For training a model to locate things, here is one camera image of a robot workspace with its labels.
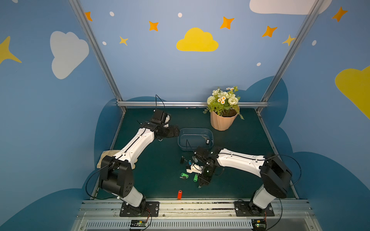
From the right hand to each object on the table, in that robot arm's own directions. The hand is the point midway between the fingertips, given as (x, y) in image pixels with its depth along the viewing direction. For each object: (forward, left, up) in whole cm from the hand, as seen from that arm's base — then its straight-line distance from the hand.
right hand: (202, 182), depth 79 cm
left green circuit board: (-21, +32, -5) cm, 39 cm away
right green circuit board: (-17, -30, -8) cm, 35 cm away
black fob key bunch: (+15, +12, -4) cm, 20 cm away
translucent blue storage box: (+32, +9, -7) cm, 34 cm away
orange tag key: (-6, +12, -4) cm, 15 cm away
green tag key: (+4, +11, -4) cm, 12 cm away
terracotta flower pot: (+39, -13, +5) cm, 42 cm away
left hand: (+26, +19, +12) cm, 34 cm away
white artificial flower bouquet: (+35, -10, +28) cm, 46 cm away
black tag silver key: (+31, -4, -5) cm, 31 cm away
